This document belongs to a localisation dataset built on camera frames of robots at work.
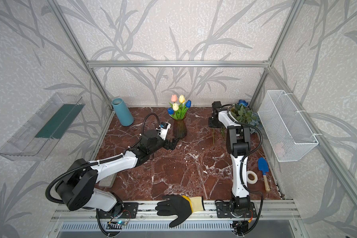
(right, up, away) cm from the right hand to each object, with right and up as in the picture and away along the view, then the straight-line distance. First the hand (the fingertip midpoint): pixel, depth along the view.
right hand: (213, 121), depth 108 cm
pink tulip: (-27, +14, -24) cm, 38 cm away
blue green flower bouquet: (+19, +5, -3) cm, 20 cm away
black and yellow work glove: (-23, -43, -33) cm, 59 cm away
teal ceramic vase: (-63, +5, -8) cm, 64 cm away
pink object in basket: (+27, -13, -34) cm, 46 cm away
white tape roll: (+19, -34, -26) cm, 46 cm away
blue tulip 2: (-19, +10, -24) cm, 32 cm away
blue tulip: (-28, +6, -30) cm, 41 cm away
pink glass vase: (-24, -4, -14) cm, 29 cm away
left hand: (-26, -5, -24) cm, 36 cm away
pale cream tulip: (-26, +8, -30) cm, 40 cm away
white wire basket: (+24, -6, -47) cm, 53 cm away
